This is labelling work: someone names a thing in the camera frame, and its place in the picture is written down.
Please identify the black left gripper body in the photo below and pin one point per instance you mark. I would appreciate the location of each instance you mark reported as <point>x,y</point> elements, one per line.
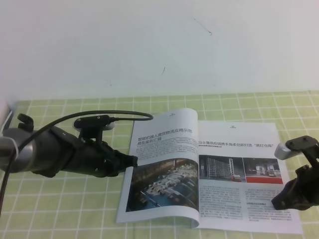
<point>57,150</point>

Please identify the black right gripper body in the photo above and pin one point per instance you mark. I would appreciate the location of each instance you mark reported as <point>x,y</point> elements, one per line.
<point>302,192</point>

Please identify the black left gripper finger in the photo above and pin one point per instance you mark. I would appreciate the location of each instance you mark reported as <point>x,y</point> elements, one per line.
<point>126,161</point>

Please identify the magazine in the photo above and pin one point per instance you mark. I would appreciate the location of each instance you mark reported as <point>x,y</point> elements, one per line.
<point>221,175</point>

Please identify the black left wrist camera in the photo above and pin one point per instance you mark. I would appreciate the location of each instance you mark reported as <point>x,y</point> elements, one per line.
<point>93,124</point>

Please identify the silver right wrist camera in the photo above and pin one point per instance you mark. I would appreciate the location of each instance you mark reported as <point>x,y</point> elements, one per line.
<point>293,147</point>

